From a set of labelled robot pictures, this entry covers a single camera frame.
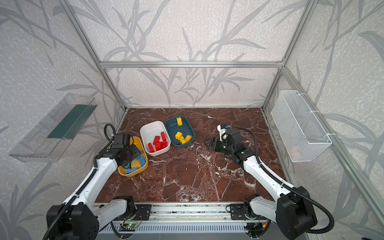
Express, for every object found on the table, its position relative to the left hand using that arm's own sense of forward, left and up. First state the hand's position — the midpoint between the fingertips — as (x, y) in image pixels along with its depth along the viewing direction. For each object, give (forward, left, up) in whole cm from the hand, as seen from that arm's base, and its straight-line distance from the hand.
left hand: (137, 148), depth 84 cm
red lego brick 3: (+5, -4, -11) cm, 13 cm away
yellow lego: (+27, -20, -9) cm, 35 cm away
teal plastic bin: (+22, -26, -12) cm, 36 cm away
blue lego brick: (-10, +3, -8) cm, 13 cm away
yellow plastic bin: (-5, 0, -10) cm, 11 cm away
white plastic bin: (+18, +1, -11) cm, 21 cm away
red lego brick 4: (+6, -11, -8) cm, 15 cm away
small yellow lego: (+13, -28, -9) cm, 32 cm away
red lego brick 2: (+13, -11, -10) cm, 20 cm away
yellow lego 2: (+12, -22, -6) cm, 26 cm away
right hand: (+3, -40, +7) cm, 41 cm away
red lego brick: (+13, -6, -11) cm, 18 cm away
